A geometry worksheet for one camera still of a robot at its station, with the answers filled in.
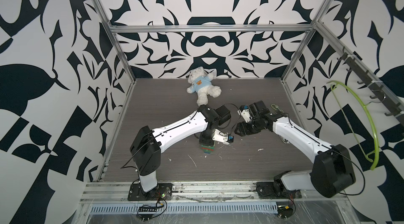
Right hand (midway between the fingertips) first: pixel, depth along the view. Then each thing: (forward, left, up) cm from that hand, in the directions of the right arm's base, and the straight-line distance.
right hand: (239, 128), depth 85 cm
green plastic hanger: (-23, -43, +16) cm, 51 cm away
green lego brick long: (-8, +17, -9) cm, 21 cm away
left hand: (-5, +17, +3) cm, 18 cm away
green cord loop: (+20, -28, -10) cm, 36 cm away
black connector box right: (-35, -17, -12) cm, 41 cm away
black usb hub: (-34, +45, -12) cm, 58 cm away
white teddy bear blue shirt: (+34, +20, -2) cm, 40 cm away
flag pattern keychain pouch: (-17, -10, +23) cm, 30 cm away
